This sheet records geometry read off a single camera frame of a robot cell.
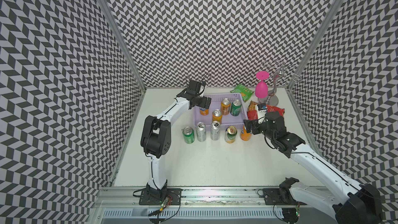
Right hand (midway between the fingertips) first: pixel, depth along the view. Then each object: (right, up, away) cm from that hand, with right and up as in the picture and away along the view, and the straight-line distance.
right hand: (253, 121), depth 81 cm
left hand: (-27, +11, +15) cm, 32 cm away
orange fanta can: (-26, +4, +20) cm, 33 cm away
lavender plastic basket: (-9, -2, +21) cm, 23 cm away
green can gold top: (-11, -7, +4) cm, 14 cm away
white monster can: (-27, -6, +2) cm, 28 cm away
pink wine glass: (+9, +18, +14) cm, 25 cm away
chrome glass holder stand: (+16, +23, +3) cm, 28 cm away
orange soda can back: (-13, +7, +17) cm, 22 cm away
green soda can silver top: (-34, -8, +2) cm, 35 cm away
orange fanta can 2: (-2, -9, +8) cm, 13 cm away
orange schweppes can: (-18, +2, +13) cm, 22 cm away
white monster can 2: (-20, -5, +2) cm, 20 cm away
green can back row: (-6, +7, +16) cm, 18 cm away
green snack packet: (+4, +16, +31) cm, 36 cm away
